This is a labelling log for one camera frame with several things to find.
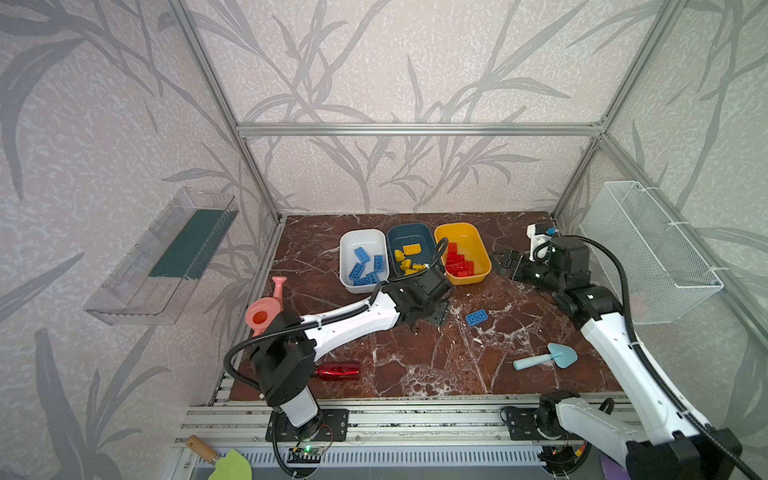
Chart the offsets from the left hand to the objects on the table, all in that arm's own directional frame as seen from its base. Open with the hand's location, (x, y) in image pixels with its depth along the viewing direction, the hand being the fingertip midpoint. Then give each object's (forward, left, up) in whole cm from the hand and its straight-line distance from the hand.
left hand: (441, 300), depth 82 cm
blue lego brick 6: (+14, +21, -12) cm, 28 cm away
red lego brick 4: (+18, -7, -10) cm, 22 cm away
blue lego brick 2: (+24, +25, -12) cm, 37 cm away
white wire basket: (-5, -43, +23) cm, 50 cm away
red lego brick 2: (+22, -8, -12) cm, 26 cm away
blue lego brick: (0, -12, -12) cm, 17 cm away
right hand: (+8, -15, +14) cm, 22 cm away
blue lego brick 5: (+13, +23, -12) cm, 29 cm away
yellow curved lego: (+27, +7, -12) cm, 30 cm away
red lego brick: (+27, -8, -11) cm, 30 cm away
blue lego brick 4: (+17, +27, -12) cm, 34 cm away
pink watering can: (-3, +50, -3) cm, 50 cm away
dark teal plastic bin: (+33, +10, -12) cm, 37 cm away
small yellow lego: (+23, +12, -11) cm, 28 cm away
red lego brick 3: (+17, -12, -11) cm, 24 cm away
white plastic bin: (+29, +21, -10) cm, 37 cm away
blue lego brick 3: (+21, +19, -13) cm, 31 cm away
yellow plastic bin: (+31, -14, -13) cm, 37 cm away
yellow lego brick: (+18, +10, -10) cm, 23 cm away
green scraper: (-37, +50, -12) cm, 63 cm away
